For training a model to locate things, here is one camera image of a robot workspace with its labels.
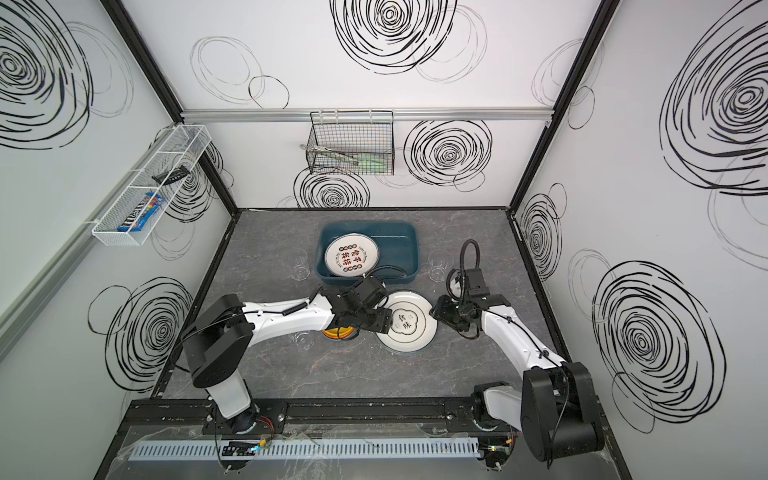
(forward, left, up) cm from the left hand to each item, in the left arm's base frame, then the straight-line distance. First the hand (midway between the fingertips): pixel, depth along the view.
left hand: (389, 322), depth 86 cm
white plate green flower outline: (0, -7, -2) cm, 7 cm away
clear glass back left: (+19, +31, -4) cm, 37 cm away
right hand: (+2, -13, +1) cm, 13 cm away
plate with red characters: (+26, +15, -4) cm, 30 cm away
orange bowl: (-4, +14, +1) cm, 15 cm away
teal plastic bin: (+31, -2, -3) cm, 31 cm away
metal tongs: (+37, +11, +29) cm, 48 cm away
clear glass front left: (-5, +25, -4) cm, 26 cm away
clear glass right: (+24, -17, -2) cm, 29 cm away
